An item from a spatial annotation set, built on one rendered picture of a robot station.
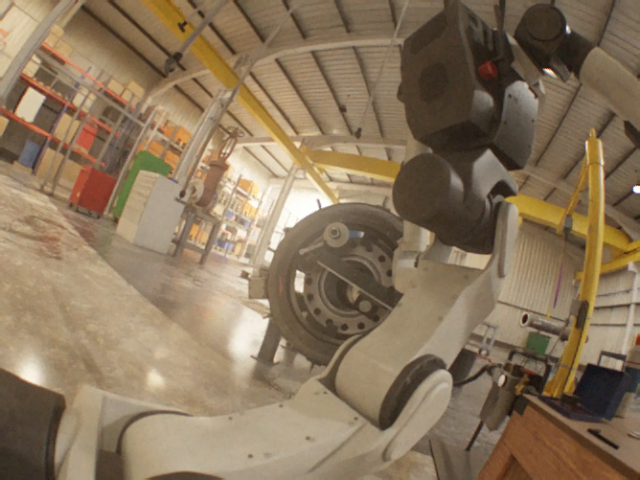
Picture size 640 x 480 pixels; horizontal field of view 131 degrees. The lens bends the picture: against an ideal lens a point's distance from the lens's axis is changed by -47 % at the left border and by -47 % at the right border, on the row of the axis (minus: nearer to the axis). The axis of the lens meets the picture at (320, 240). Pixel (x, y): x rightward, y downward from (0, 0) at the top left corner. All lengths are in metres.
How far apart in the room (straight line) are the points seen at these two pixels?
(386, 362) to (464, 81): 0.48
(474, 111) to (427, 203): 0.20
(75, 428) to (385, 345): 0.43
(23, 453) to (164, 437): 0.17
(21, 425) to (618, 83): 0.91
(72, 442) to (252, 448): 0.21
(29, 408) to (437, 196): 0.55
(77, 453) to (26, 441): 0.06
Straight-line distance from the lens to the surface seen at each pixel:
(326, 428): 0.39
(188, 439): 0.37
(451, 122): 0.54
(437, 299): 0.48
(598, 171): 5.20
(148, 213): 4.63
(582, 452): 0.58
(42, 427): 0.34
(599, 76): 0.62
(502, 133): 0.56
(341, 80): 11.55
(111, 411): 0.44
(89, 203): 5.95
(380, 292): 1.16
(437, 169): 0.42
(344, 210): 1.26
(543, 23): 0.63
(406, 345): 0.43
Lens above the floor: 0.59
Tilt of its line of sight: 7 degrees up
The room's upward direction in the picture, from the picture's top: 20 degrees clockwise
